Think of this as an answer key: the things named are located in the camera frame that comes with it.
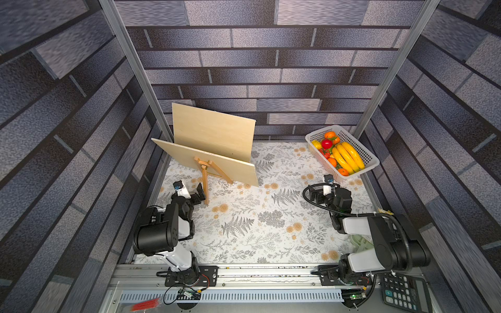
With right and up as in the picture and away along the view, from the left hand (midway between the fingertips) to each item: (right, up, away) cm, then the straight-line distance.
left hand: (192, 184), depth 91 cm
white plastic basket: (+70, +9, +8) cm, 72 cm away
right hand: (+62, 0, +2) cm, 62 cm away
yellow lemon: (+66, +21, +18) cm, 72 cm away
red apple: (+71, +20, +16) cm, 75 cm away
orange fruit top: (+76, +26, +21) cm, 83 cm away
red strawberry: (+70, +15, +16) cm, 74 cm away
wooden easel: (+9, +9, -10) cm, 16 cm away
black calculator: (+85, -36, -22) cm, 95 cm away
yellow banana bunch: (+80, +13, +10) cm, 81 cm away
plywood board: (+16, +24, 0) cm, 28 cm away
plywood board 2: (+22, +6, +1) cm, 23 cm away
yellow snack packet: (+93, -13, -2) cm, 93 cm away
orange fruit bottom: (+77, +5, +8) cm, 77 cm away
